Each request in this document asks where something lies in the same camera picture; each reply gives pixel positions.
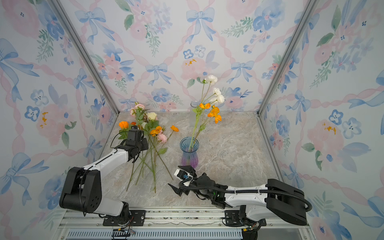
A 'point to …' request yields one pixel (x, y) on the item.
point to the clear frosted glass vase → (195, 110)
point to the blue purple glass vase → (189, 158)
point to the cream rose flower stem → (152, 123)
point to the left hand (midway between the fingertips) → (143, 141)
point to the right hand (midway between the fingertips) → (174, 174)
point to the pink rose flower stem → (137, 111)
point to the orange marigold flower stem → (124, 125)
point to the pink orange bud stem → (174, 129)
